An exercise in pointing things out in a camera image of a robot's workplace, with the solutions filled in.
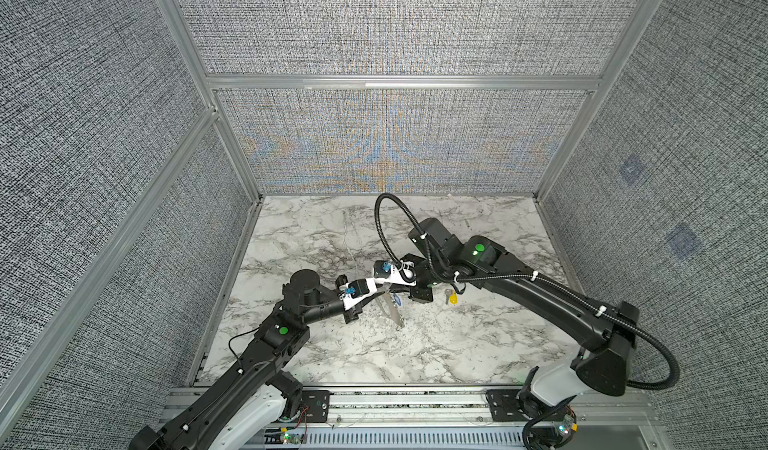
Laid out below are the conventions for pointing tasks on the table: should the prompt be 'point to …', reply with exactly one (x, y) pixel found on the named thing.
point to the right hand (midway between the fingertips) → (392, 281)
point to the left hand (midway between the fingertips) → (379, 286)
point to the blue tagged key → (397, 299)
